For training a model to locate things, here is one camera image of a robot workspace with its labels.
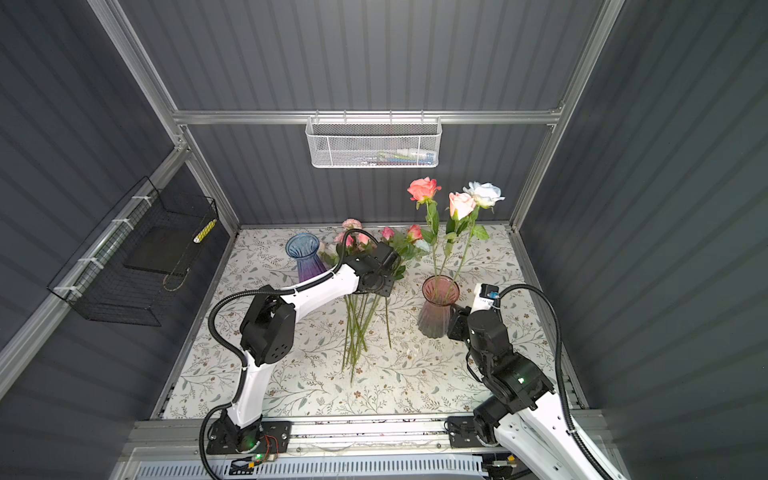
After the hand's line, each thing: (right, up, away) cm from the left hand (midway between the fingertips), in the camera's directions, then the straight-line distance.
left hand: (385, 284), depth 95 cm
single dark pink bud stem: (+1, +17, +17) cm, 24 cm away
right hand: (+19, -4, -22) cm, 29 cm away
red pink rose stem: (+7, +12, +12) cm, 19 cm away
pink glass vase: (+15, -1, -13) cm, 20 cm away
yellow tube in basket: (-50, +16, -13) cm, 54 cm away
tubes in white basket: (+5, +40, -2) cm, 41 cm away
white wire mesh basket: (-4, +52, +17) cm, 55 cm away
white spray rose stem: (+13, +13, +13) cm, 22 cm away
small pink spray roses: (-9, -7, +1) cm, 11 cm away
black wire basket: (-63, +16, -15) cm, 67 cm away
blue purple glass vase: (-25, +12, -6) cm, 28 cm away
